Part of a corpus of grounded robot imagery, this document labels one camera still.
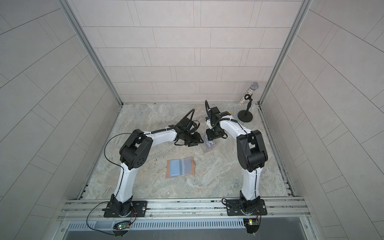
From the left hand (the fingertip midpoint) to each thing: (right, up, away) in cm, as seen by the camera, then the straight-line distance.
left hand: (205, 140), depth 94 cm
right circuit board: (+21, -34, -26) cm, 48 cm away
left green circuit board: (-38, -32, -29) cm, 58 cm away
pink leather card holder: (-15, -13, -11) cm, 22 cm away
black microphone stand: (+30, +16, +12) cm, 36 cm away
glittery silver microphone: (+29, +34, -5) cm, 44 cm away
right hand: (+4, +3, 0) cm, 5 cm away
